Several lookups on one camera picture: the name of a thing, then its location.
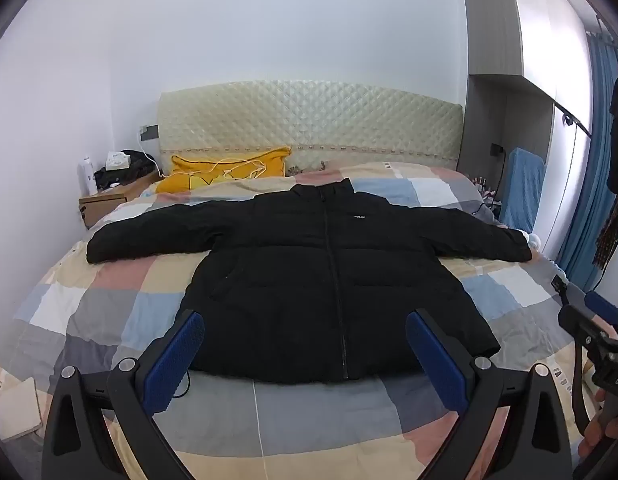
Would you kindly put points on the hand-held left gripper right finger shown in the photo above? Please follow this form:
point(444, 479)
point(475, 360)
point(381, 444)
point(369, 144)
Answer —
point(436, 360)

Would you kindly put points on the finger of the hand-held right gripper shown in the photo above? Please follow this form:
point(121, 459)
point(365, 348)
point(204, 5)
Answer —
point(576, 322)
point(599, 307)

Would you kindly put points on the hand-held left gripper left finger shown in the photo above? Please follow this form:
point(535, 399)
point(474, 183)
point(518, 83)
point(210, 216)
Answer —
point(173, 360)

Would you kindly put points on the black puffer jacket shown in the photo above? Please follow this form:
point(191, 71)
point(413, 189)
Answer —
point(289, 270)

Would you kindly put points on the person's right hand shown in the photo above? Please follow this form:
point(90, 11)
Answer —
point(596, 432)

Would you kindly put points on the small black device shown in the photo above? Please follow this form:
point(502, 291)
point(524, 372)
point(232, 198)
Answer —
point(560, 283)

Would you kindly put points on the plaid hanging scarf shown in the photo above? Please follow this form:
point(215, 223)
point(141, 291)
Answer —
point(611, 230)

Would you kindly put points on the checkered patchwork bed quilt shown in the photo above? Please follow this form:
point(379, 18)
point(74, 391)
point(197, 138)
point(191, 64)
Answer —
point(114, 300)

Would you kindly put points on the blue cloth over chair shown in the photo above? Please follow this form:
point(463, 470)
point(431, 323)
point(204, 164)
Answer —
point(524, 190)

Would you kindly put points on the blue curtain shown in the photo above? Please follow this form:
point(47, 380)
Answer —
point(596, 160)

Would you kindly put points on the cluster of small bottles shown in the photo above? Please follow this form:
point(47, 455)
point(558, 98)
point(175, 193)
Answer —
point(486, 191)

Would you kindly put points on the beige notebook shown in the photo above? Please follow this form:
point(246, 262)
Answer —
point(19, 410)

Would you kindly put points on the wooden nightstand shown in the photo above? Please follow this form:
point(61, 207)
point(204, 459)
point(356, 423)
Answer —
point(104, 206)

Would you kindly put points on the yellow pillow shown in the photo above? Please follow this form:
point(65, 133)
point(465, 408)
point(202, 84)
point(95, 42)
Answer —
point(189, 178)

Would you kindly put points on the black bag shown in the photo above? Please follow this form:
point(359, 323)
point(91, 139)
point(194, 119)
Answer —
point(135, 168)

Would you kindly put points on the white bottle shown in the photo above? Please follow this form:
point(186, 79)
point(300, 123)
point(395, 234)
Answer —
point(87, 177)

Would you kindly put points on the white tissue box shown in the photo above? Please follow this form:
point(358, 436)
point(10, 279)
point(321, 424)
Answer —
point(117, 161)

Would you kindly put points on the cream quilted headboard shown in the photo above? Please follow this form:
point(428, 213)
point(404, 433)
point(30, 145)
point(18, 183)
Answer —
point(309, 120)

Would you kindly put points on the grey and white wardrobe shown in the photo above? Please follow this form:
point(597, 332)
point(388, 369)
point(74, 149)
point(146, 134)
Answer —
point(534, 35)

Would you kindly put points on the black hanging rail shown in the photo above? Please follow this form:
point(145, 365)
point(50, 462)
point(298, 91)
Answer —
point(571, 119)

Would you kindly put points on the grey wall socket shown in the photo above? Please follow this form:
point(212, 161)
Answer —
point(149, 132)

